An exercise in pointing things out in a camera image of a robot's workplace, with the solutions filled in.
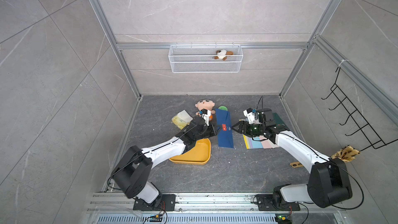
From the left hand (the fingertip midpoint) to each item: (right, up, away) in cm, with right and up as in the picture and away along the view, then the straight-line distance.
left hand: (224, 125), depth 79 cm
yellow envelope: (+16, -12, +16) cm, 25 cm away
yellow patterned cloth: (+51, -11, -13) cm, 54 cm away
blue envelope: (+1, -4, +4) cm, 5 cm away
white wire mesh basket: (-9, +42, +22) cm, 48 cm away
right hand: (+7, -2, +5) cm, 9 cm away
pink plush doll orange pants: (-10, +11, +25) cm, 29 cm away
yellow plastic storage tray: (-13, -18, +9) cm, 24 cm away
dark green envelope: (+42, 0, +28) cm, 51 cm away
